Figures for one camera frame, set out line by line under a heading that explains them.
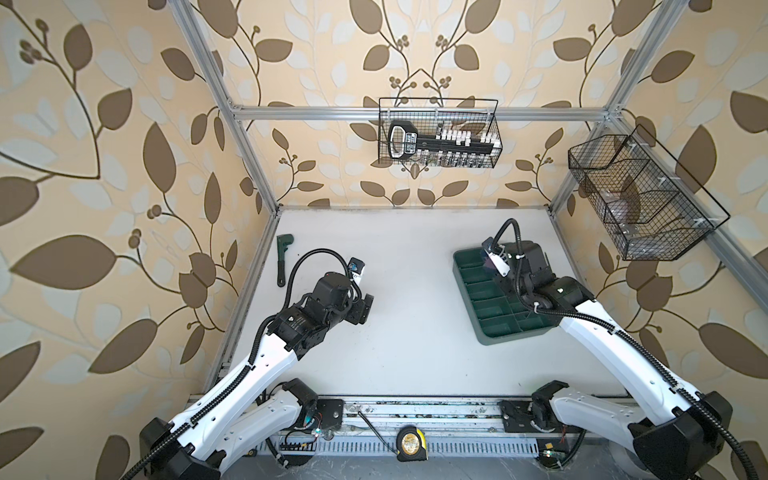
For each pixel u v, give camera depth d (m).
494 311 0.89
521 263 0.56
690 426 0.37
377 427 0.74
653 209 0.72
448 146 0.83
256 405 0.57
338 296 0.57
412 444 0.68
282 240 1.10
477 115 0.91
